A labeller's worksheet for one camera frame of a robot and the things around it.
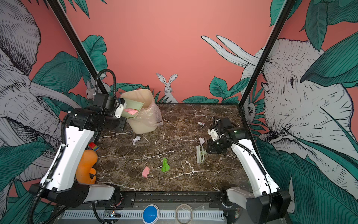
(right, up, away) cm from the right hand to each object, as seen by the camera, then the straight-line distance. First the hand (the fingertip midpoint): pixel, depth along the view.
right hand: (206, 148), depth 73 cm
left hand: (-43, +15, -5) cm, 45 cm away
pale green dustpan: (-40, +24, +2) cm, 47 cm away
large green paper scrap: (-23, -13, +11) cm, 29 cm away
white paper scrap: (+1, 0, +25) cm, 25 cm away
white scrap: (-47, 0, +24) cm, 53 cm away
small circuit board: (-49, -33, -3) cm, 59 cm away
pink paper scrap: (-36, -17, +11) cm, 41 cm away
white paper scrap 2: (+2, +11, +34) cm, 36 cm away
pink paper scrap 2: (-39, +20, -4) cm, 44 cm away
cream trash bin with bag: (-36, +19, +7) cm, 41 cm away
